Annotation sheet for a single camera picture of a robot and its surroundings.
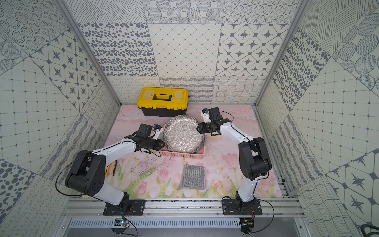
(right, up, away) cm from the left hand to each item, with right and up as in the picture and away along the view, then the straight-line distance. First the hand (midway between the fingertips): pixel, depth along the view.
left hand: (160, 141), depth 93 cm
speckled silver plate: (+13, +3, +3) cm, 14 cm away
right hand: (+26, +7, +1) cm, 27 cm away
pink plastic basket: (+25, -7, -7) cm, 26 cm away
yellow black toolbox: (0, +26, +7) cm, 27 cm away
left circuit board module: (-15, -38, -22) cm, 46 cm away
